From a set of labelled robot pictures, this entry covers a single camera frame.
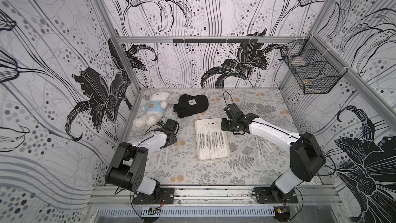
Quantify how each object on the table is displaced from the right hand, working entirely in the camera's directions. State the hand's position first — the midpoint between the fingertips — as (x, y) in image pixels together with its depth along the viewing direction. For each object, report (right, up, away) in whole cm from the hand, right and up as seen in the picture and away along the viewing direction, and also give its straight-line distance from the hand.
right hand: (223, 124), depth 89 cm
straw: (-13, -11, +1) cm, 17 cm away
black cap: (-23, +11, +15) cm, 30 cm away
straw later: (+1, -9, +2) cm, 9 cm away
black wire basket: (+54, +33, -1) cm, 64 cm away
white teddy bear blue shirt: (-44, +7, +9) cm, 46 cm away
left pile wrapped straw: (-36, -20, -5) cm, 42 cm away
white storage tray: (-6, -11, +1) cm, 13 cm away
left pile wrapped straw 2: (-33, -18, -3) cm, 38 cm away
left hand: (-32, -12, +3) cm, 34 cm away
